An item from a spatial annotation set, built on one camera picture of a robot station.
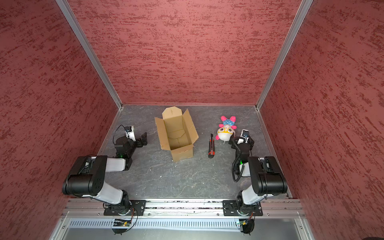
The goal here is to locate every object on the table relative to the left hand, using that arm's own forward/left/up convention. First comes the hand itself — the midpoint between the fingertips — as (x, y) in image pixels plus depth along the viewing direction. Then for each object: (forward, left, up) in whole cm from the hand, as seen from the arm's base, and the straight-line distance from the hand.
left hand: (140, 135), depth 94 cm
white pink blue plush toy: (+6, -57, 0) cm, 57 cm away
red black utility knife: (-7, -47, -7) cm, 48 cm away
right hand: (-1, -64, +2) cm, 64 cm away
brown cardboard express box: (+7, -22, -7) cm, 25 cm away
